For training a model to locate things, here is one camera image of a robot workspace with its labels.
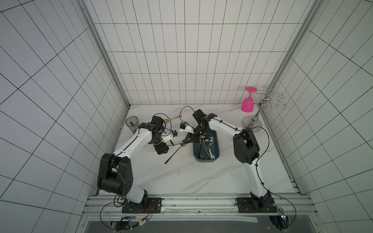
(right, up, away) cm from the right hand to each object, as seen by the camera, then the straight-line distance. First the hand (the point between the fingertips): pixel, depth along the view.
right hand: (181, 141), depth 90 cm
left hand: (-13, -3, -4) cm, 14 cm away
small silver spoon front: (+20, 0, +7) cm, 21 cm away
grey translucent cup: (-31, +12, -2) cm, 33 cm away
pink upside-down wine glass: (+46, +24, +8) cm, 52 cm away
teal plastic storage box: (+17, -5, +3) cm, 18 cm away
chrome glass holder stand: (+51, +27, -4) cm, 57 cm away
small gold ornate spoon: (-12, +13, +19) cm, 26 cm away
